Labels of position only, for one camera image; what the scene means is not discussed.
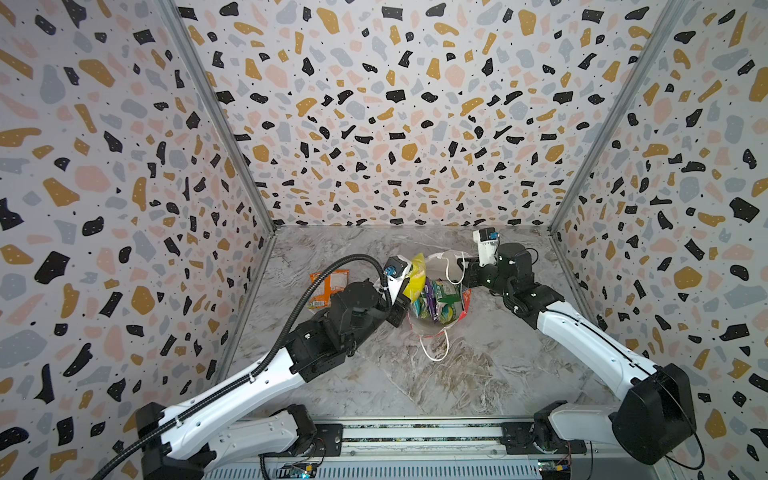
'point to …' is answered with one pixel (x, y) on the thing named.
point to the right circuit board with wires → (555, 469)
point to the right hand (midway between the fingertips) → (455, 254)
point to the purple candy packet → (431, 298)
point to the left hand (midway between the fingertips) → (407, 275)
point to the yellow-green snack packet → (417, 279)
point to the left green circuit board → (302, 470)
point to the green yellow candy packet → (421, 308)
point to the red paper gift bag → (434, 334)
